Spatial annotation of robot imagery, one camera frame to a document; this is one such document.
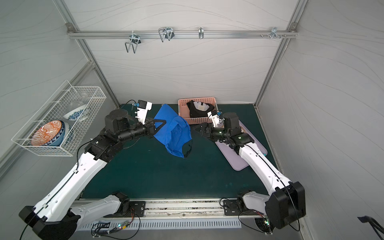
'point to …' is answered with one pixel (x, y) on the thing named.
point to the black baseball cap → (199, 109)
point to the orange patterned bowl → (50, 134)
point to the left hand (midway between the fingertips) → (165, 122)
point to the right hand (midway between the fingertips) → (195, 131)
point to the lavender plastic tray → (235, 161)
